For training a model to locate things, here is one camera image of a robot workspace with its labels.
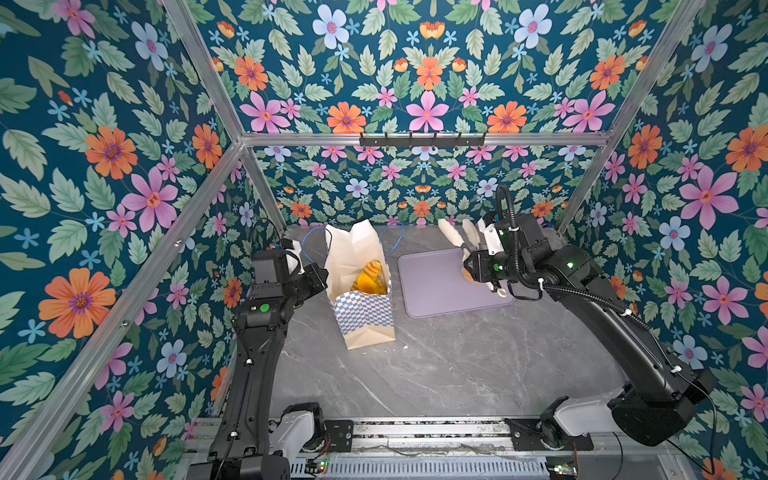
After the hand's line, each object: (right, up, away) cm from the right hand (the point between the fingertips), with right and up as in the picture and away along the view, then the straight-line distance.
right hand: (473, 259), depth 70 cm
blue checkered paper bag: (-27, -17, +11) cm, 34 cm away
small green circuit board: (-38, -51, +2) cm, 64 cm away
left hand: (-34, -1, +2) cm, 34 cm away
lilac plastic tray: (-6, -9, +32) cm, 34 cm away
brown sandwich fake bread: (-2, -4, -4) cm, 6 cm away
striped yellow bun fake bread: (-27, -4, +26) cm, 38 cm away
